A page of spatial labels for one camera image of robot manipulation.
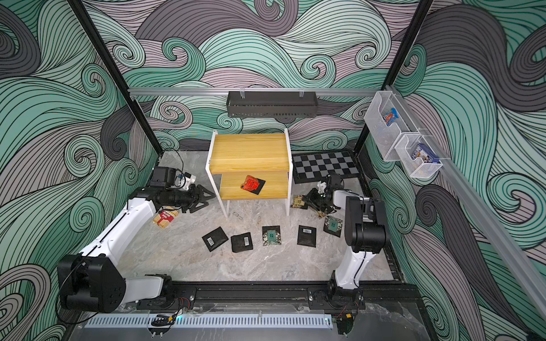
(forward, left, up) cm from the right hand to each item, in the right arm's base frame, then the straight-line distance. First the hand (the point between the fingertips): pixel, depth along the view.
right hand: (307, 201), depth 98 cm
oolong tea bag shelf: (0, +4, 0) cm, 4 cm away
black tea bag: (-18, +41, -1) cm, 45 cm away
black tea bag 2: (-19, +30, 0) cm, 35 cm away
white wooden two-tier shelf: (-5, +22, +31) cm, 39 cm away
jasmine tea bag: (-16, +17, 0) cm, 24 cm away
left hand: (-9, +40, +19) cm, 45 cm away
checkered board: (+20, -6, +2) cm, 21 cm away
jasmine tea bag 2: (-12, -10, -1) cm, 16 cm away
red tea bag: (-1, +24, +16) cm, 29 cm away
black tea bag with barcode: (-17, +2, -1) cm, 17 cm away
